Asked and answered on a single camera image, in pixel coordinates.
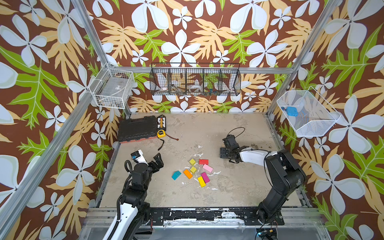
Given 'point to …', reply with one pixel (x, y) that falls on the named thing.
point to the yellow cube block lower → (193, 170)
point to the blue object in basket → (291, 111)
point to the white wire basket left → (112, 87)
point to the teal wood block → (176, 174)
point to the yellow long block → (201, 181)
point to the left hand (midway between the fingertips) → (153, 155)
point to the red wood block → (202, 161)
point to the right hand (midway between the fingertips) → (224, 151)
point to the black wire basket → (195, 79)
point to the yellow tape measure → (161, 133)
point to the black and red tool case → (130, 129)
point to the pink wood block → (207, 168)
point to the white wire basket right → (309, 114)
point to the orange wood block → (188, 173)
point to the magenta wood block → (205, 177)
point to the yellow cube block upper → (192, 162)
